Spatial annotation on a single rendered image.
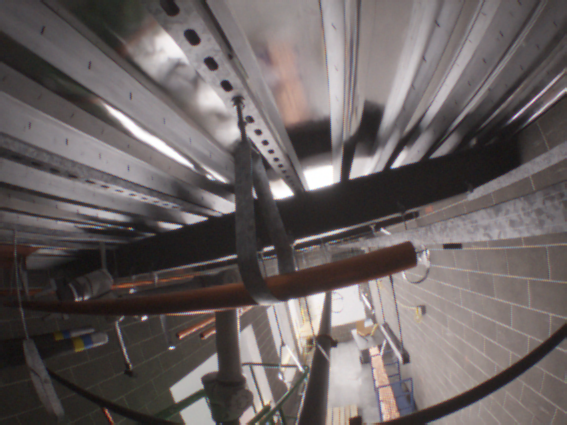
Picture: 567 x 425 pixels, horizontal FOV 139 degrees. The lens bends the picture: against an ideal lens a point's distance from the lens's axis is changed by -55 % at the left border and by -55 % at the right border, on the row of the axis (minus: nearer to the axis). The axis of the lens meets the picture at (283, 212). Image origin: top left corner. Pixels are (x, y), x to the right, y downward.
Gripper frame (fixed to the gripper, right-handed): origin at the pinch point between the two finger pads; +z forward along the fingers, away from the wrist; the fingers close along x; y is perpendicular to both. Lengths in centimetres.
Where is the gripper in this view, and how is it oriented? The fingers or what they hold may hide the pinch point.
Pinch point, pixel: (42, 306)
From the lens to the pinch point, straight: 93.0
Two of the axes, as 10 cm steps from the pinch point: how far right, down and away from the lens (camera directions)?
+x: 2.7, 9.6, 0.6
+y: 9.5, -2.6, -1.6
